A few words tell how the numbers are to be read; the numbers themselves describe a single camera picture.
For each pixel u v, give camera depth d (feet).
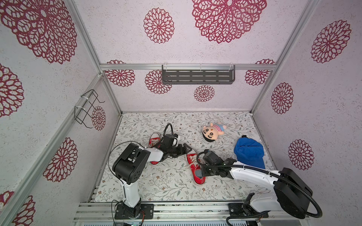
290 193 1.37
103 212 2.45
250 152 3.09
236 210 2.39
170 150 2.65
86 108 2.59
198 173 2.62
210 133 3.18
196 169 2.67
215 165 2.15
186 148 2.82
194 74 3.11
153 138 3.24
